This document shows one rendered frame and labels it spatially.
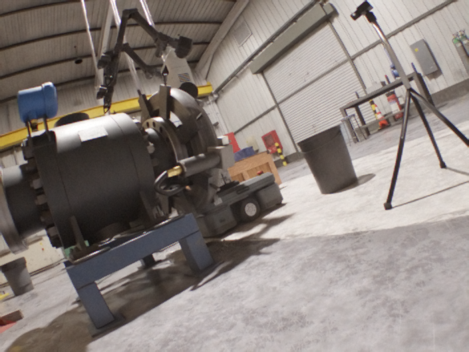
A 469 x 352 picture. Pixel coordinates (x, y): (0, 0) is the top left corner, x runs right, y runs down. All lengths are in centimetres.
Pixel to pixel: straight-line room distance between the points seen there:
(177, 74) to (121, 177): 114
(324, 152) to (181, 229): 96
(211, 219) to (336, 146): 89
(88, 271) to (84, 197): 32
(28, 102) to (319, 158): 155
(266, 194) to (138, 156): 101
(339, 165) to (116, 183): 123
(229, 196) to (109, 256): 99
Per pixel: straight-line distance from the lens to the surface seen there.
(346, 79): 995
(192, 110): 134
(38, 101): 125
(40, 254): 728
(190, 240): 111
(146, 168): 122
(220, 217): 169
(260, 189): 187
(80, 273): 98
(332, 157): 163
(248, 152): 309
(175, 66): 213
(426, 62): 887
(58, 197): 112
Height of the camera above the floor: 31
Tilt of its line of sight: 1 degrees up
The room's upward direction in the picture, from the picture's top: 23 degrees counter-clockwise
